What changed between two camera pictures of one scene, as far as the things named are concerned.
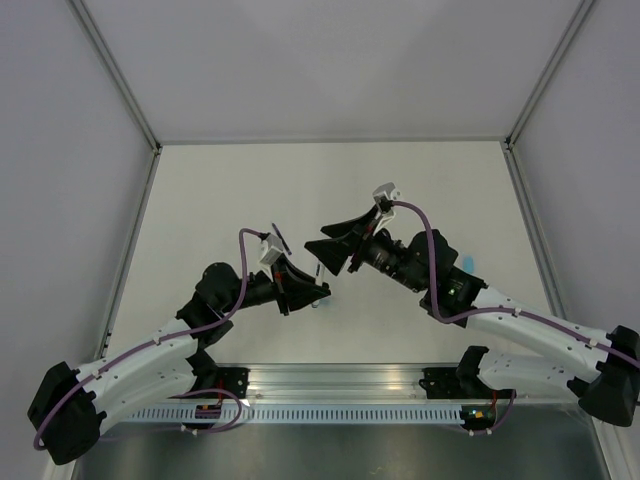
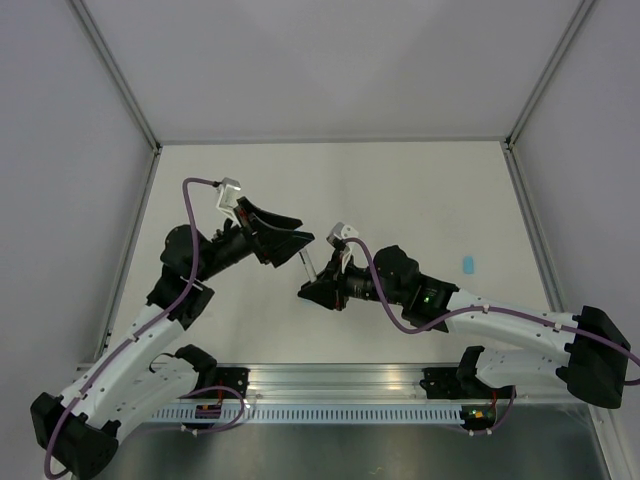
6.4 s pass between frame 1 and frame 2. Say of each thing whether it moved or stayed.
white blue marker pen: moved
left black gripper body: moved
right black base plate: stayed
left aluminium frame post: stayed
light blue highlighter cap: stayed
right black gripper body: moved
